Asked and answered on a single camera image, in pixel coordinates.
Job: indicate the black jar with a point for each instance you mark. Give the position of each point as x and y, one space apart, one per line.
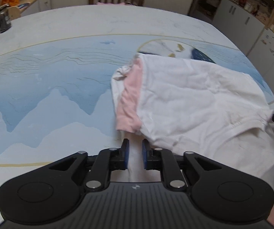
4 23

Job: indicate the white t-shirt pink letter print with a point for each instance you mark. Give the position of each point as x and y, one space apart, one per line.
187 100

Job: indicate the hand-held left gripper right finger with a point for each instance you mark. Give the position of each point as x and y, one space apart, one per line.
144 154

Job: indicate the white sideboard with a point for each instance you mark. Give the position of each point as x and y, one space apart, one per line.
44 2

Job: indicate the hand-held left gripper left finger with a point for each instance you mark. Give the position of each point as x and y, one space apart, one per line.
126 153

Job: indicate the long white cabinet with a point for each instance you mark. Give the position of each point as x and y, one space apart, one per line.
234 21

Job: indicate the row of shelf knick-knacks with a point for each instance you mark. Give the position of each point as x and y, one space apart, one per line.
251 6

